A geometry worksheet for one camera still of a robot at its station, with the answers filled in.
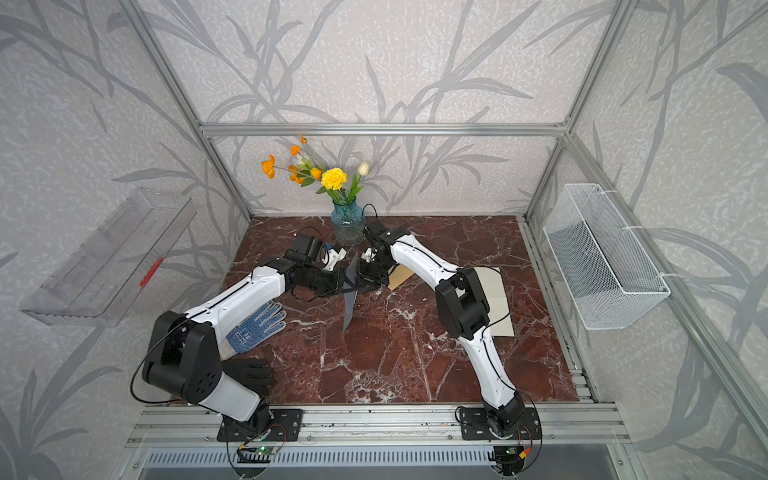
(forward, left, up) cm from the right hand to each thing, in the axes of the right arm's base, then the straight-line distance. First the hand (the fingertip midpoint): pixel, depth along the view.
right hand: (353, 288), depth 88 cm
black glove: (-21, +27, -10) cm, 36 cm away
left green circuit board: (-40, +20, -11) cm, 46 cm away
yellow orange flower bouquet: (+39, +19, +15) cm, 46 cm away
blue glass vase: (+26, +5, 0) cm, 27 cm away
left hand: (-2, -2, +4) cm, 5 cm away
